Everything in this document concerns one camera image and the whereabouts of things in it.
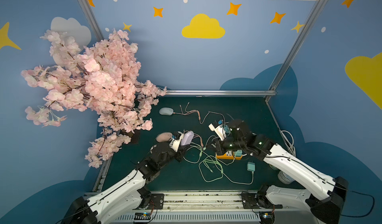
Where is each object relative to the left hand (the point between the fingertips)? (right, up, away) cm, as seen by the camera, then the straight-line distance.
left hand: (187, 141), depth 78 cm
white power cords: (+70, -4, +23) cm, 73 cm away
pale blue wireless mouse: (-17, +17, +33) cm, 40 cm away
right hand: (+11, 0, -8) cm, 14 cm away
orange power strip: (+25, -10, +10) cm, 29 cm away
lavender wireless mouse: (0, +3, -6) cm, 7 cm away
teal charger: (+37, -16, +7) cm, 41 cm away
